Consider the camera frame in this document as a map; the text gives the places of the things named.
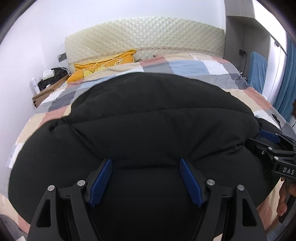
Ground black puffer jacket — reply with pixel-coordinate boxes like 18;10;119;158
8;73;279;240

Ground black clothes on nightstand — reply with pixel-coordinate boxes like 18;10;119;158
38;67;69;91

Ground person's right hand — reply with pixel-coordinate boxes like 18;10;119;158
276;177;295;224

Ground blue curtain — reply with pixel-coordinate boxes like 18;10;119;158
273;37;295;122

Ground checkered patchwork bed quilt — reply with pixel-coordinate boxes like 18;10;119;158
1;53;295;234

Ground grey wardrobe cabinet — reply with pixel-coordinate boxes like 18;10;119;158
223;0;289;103

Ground brown wooden nightstand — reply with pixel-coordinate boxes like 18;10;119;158
32;75;69;108

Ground white spray bottle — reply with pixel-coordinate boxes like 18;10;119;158
31;77;40;94

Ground white tissue box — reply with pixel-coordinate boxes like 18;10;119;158
42;69;55;80

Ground yellow pillow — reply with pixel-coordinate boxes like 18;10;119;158
67;49;137;83

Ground cream quilted headboard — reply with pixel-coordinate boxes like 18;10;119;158
65;16;225;72

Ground black strap on bed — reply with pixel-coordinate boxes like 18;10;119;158
271;113;286;130

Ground black wall plug with cable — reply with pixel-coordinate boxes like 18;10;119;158
239;49;248;80

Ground grey wall socket plate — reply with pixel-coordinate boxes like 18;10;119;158
57;53;67;62

